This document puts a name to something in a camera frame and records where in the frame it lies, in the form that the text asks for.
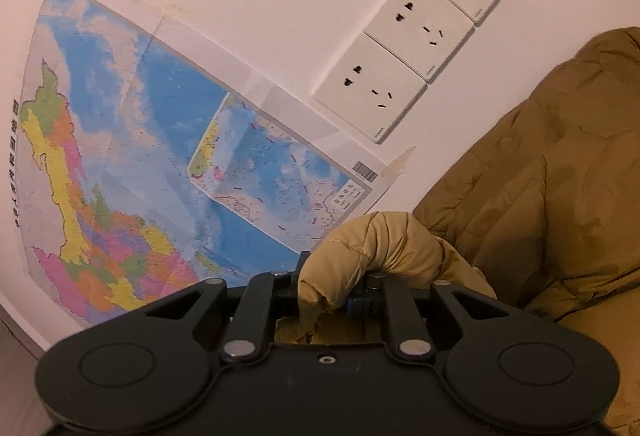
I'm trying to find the tan down jacket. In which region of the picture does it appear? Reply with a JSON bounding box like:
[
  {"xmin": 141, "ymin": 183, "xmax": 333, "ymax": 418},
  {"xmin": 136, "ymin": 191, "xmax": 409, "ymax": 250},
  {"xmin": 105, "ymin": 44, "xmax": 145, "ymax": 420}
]
[{"xmin": 272, "ymin": 26, "xmax": 640, "ymax": 436}]

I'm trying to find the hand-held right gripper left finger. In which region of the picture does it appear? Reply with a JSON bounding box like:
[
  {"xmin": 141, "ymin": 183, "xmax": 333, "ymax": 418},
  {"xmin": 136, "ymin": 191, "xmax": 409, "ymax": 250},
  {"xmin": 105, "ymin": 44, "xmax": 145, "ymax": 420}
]
[{"xmin": 145, "ymin": 252, "xmax": 312, "ymax": 363}]

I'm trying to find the colourful wall map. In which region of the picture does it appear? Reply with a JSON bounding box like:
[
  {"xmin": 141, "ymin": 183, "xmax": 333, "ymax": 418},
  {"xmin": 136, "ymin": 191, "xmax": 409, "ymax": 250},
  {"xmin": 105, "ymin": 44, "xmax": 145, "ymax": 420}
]
[{"xmin": 7, "ymin": 0, "xmax": 401, "ymax": 330}]

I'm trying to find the clear tape piece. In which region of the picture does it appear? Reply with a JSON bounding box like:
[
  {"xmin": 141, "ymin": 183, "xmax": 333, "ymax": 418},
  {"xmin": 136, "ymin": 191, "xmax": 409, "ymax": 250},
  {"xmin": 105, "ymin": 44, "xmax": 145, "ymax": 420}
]
[{"xmin": 377, "ymin": 145, "xmax": 417, "ymax": 185}]

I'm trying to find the white wall power socket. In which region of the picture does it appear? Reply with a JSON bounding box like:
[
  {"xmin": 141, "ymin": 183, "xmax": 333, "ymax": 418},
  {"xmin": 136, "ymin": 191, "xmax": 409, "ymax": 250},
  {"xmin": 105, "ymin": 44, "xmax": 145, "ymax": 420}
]
[
  {"xmin": 312, "ymin": 32, "xmax": 429, "ymax": 145},
  {"xmin": 362, "ymin": 0, "xmax": 476, "ymax": 84}
]

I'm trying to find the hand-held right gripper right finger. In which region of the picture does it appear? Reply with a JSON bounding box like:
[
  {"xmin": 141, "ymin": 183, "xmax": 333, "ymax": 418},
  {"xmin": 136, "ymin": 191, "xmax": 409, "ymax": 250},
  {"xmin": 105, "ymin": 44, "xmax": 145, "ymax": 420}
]
[{"xmin": 347, "ymin": 272, "xmax": 497, "ymax": 360}]

